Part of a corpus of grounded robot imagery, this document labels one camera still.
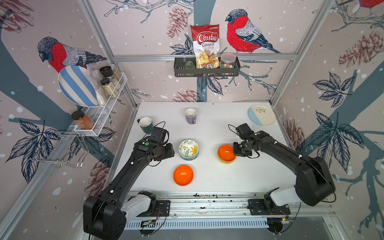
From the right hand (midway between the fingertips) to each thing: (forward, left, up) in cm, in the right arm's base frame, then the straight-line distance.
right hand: (233, 151), depth 87 cm
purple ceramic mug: (+29, +28, 0) cm, 40 cm away
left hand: (-4, +35, +8) cm, 36 cm away
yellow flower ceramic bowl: (+2, +27, -1) cm, 27 cm away
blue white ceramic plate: (+36, -28, -8) cm, 46 cm away
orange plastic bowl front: (-14, +29, -4) cm, 33 cm away
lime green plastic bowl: (-6, +4, -3) cm, 8 cm away
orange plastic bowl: (-1, +4, -2) cm, 5 cm away
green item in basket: (+44, +28, +31) cm, 60 cm away
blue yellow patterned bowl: (-5, +26, -1) cm, 26 cm away
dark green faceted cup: (+16, +56, +3) cm, 59 cm away
